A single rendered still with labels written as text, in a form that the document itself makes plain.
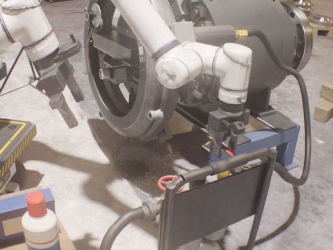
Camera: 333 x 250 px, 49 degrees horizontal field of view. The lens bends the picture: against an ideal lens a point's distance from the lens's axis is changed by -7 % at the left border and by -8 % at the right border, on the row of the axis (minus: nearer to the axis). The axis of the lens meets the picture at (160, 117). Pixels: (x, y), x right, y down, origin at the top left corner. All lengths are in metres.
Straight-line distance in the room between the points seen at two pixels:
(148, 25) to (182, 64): 0.14
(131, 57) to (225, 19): 0.47
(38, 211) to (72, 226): 0.99
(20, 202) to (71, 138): 1.46
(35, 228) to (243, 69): 0.72
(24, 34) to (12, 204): 0.40
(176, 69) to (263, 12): 0.97
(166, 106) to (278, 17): 0.79
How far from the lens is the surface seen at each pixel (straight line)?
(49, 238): 0.70
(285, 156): 2.12
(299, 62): 2.23
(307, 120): 1.77
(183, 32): 1.33
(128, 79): 1.56
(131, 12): 1.07
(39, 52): 0.96
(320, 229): 1.81
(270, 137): 1.93
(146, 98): 1.47
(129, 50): 1.50
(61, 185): 1.90
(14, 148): 1.59
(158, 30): 1.05
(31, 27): 0.95
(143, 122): 1.55
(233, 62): 1.11
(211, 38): 1.41
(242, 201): 1.21
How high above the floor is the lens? 1.10
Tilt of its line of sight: 26 degrees down
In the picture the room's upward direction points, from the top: 3 degrees clockwise
